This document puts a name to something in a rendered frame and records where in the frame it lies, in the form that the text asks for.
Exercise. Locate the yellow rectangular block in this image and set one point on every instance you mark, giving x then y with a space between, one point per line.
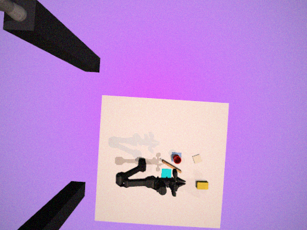
202 185

